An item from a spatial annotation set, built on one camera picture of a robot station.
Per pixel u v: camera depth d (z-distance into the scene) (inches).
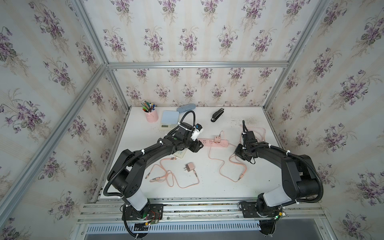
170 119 44.9
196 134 30.8
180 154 36.5
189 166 34.0
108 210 30.1
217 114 43.7
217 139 37.0
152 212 28.4
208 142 38.4
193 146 30.5
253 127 42.5
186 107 46.2
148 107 41.7
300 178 17.6
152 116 41.3
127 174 17.4
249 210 28.9
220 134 36.2
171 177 33.5
